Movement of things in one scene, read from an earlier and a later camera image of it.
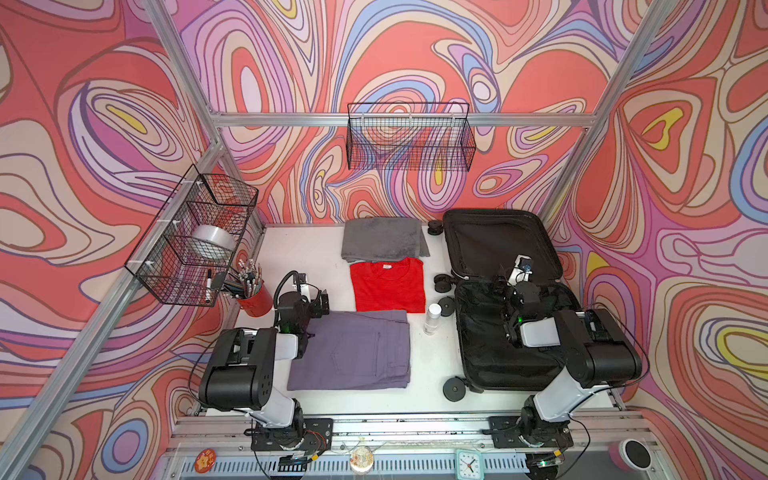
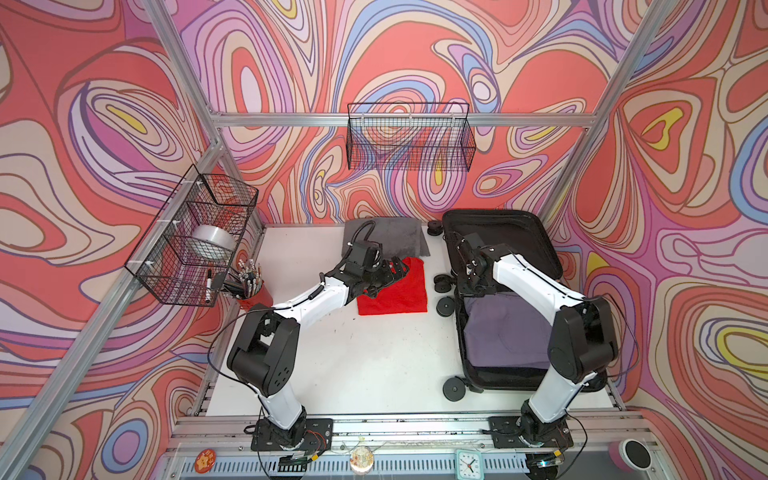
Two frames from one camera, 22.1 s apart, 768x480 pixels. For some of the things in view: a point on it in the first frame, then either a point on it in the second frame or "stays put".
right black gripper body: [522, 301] to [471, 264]
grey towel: [382, 238] stays put
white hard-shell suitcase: [481, 247] stays put
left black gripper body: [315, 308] to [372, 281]
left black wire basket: [188, 252] stays put
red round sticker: [205, 460] stays put
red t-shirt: [389, 285] stays put
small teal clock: [469, 464] stays put
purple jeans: [350, 350] to [504, 330]
